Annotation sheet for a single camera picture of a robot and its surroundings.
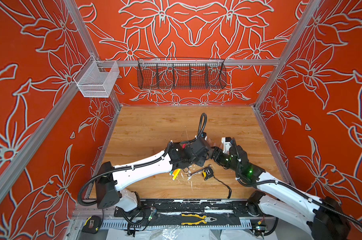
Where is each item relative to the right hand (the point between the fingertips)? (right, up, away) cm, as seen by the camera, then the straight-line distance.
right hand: (203, 151), depth 76 cm
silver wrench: (-7, -15, +7) cm, 18 cm away
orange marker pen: (-15, -14, +7) cm, 22 cm away
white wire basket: (-66, +43, +18) cm, 81 cm away
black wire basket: (-11, +48, +22) cm, 53 cm away
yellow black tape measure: (+3, -13, +5) cm, 15 cm away
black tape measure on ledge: (-53, -31, -9) cm, 62 cm away
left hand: (-1, 0, -4) cm, 4 cm away
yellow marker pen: (-14, -15, +7) cm, 22 cm away
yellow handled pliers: (+1, -31, -7) cm, 32 cm away
